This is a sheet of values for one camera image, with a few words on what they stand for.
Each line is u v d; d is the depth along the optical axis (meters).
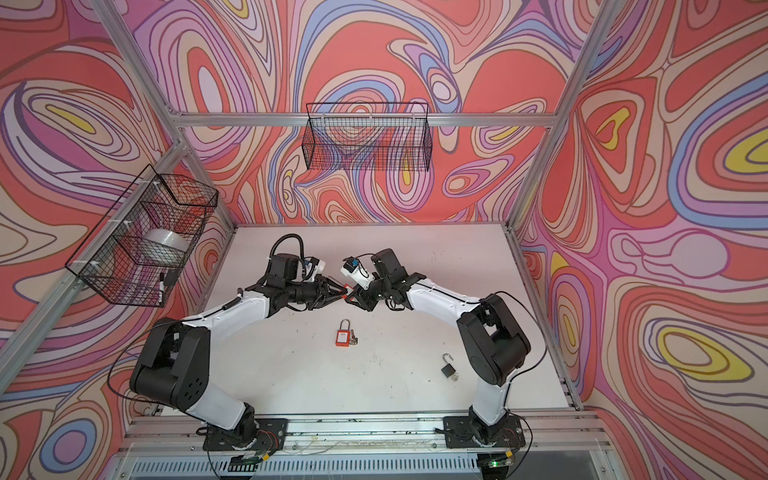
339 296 0.84
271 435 0.73
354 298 0.79
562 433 0.77
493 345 0.47
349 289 0.85
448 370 0.84
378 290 0.77
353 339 0.88
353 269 0.77
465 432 0.73
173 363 0.45
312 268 0.80
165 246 0.70
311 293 0.78
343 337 0.88
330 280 0.82
